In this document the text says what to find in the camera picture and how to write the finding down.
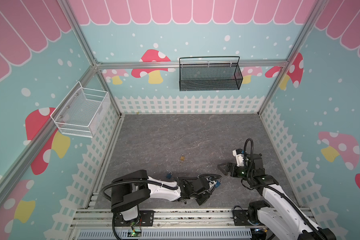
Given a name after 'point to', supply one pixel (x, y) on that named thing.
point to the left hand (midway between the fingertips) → (205, 196)
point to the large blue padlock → (217, 184)
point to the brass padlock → (182, 157)
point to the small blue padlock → (169, 175)
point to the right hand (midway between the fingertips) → (222, 166)
